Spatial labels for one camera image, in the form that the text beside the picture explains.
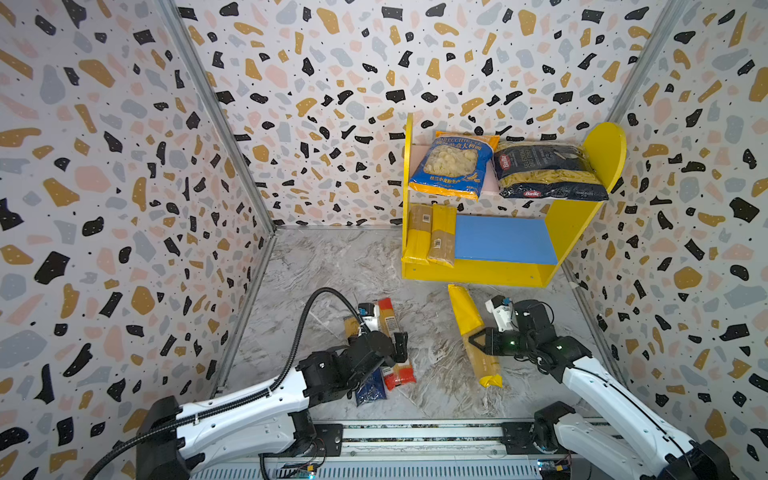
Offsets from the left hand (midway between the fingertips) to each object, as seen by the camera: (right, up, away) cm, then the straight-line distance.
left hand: (397, 334), depth 74 cm
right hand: (+19, -1, +5) cm, 19 cm away
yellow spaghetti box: (+19, +1, +6) cm, 20 cm away
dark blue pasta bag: (-7, -16, +6) cm, 19 cm away
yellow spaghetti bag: (+7, +30, +27) cm, 41 cm away
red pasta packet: (+1, -13, +9) cm, 16 cm away
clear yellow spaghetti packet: (+14, +26, +24) cm, 38 cm away
